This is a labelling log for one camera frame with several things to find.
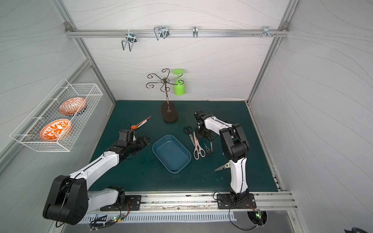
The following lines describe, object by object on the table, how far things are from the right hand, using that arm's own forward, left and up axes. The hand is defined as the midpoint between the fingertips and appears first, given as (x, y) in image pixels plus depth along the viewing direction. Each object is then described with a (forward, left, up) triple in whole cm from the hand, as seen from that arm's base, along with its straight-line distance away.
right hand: (201, 134), depth 100 cm
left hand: (-11, +34, +8) cm, 37 cm away
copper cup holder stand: (+18, +25, +2) cm, 31 cm away
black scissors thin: (-13, -5, 0) cm, 14 cm away
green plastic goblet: (+26, +16, +22) cm, 38 cm away
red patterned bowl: (-7, +66, +34) cm, 75 cm away
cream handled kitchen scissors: (-21, -15, 0) cm, 26 cm away
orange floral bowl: (-22, +65, +35) cm, 77 cm away
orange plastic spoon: (+4, +49, +1) cm, 49 cm away
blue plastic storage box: (-15, +19, 0) cm, 25 cm away
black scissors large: (+3, +10, 0) cm, 10 cm away
